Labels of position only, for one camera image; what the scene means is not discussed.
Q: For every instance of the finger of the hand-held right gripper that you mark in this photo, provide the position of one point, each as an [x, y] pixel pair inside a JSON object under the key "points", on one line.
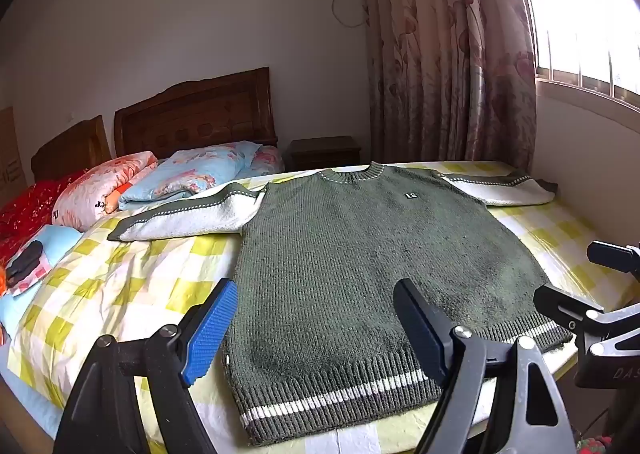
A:
{"points": [[612, 256], [565, 309]]}

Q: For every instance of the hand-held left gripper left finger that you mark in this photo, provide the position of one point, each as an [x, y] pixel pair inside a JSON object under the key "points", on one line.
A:
{"points": [[212, 329]]}

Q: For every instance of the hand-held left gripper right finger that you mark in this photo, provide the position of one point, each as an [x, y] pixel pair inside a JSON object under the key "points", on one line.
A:
{"points": [[420, 329]]}

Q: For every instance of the green knit sweater white sleeves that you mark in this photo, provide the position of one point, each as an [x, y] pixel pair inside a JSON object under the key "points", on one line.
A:
{"points": [[350, 244]]}

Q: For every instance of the bed with yellow checked sheet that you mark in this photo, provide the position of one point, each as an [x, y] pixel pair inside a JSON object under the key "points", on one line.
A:
{"points": [[125, 284]]}

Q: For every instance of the light blue floral quilt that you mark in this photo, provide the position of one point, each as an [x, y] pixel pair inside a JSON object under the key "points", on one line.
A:
{"points": [[195, 174]]}

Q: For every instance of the light blue cloth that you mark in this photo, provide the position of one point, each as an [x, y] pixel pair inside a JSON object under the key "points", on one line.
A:
{"points": [[60, 239]]}

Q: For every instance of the blue and pink floral pillow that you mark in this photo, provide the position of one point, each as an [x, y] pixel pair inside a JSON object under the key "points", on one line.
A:
{"points": [[267, 159]]}

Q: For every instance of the pink cloth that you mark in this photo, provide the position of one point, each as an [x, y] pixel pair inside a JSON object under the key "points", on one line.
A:
{"points": [[37, 279]]}

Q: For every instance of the dark cloth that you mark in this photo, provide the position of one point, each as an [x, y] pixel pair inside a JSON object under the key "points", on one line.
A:
{"points": [[25, 261]]}

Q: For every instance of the dark wooden nightstand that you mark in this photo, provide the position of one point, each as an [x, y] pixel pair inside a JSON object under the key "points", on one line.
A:
{"points": [[322, 154]]}

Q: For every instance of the large wooden headboard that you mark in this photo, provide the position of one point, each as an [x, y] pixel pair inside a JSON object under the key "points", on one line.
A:
{"points": [[200, 119]]}

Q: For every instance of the red patterned blanket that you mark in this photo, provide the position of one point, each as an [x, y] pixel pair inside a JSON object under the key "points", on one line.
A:
{"points": [[30, 209]]}

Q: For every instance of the small wooden headboard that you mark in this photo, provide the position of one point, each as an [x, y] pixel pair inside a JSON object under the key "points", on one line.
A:
{"points": [[75, 149]]}

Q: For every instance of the window with bars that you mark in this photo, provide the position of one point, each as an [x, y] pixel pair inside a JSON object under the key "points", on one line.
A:
{"points": [[580, 9]]}

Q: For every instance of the cardboard box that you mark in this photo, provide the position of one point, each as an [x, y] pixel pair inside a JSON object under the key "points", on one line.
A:
{"points": [[10, 159]]}

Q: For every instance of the pink floral curtain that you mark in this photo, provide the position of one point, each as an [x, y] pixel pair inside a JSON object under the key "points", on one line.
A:
{"points": [[440, 49]]}

